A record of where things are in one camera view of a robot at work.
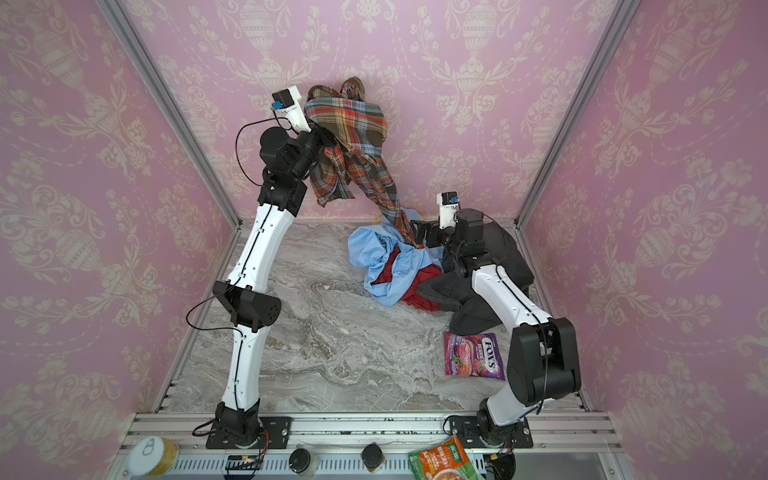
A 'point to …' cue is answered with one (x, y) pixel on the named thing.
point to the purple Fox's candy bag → (473, 355)
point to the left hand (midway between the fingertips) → (335, 103)
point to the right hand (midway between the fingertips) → (427, 218)
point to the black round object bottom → (499, 465)
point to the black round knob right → (373, 457)
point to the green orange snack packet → (446, 461)
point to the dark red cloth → (411, 296)
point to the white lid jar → (153, 456)
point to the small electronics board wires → (246, 463)
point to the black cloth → (469, 311)
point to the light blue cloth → (368, 247)
